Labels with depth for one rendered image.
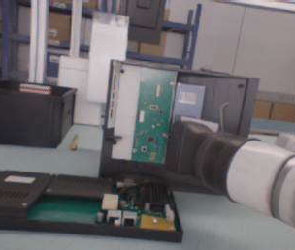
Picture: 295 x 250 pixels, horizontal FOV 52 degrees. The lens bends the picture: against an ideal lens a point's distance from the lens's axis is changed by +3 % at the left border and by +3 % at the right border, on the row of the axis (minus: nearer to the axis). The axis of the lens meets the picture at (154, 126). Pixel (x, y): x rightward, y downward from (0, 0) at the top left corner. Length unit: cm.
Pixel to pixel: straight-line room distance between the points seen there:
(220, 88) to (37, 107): 40
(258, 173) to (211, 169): 6
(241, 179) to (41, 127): 49
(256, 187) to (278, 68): 500
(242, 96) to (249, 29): 457
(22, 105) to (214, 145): 47
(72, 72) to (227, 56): 408
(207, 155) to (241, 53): 468
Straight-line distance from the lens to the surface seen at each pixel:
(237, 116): 53
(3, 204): 39
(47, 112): 70
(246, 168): 33
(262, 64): 517
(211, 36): 485
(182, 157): 40
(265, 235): 46
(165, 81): 50
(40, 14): 116
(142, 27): 239
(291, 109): 427
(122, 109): 51
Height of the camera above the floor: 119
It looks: 10 degrees down
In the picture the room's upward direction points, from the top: 7 degrees clockwise
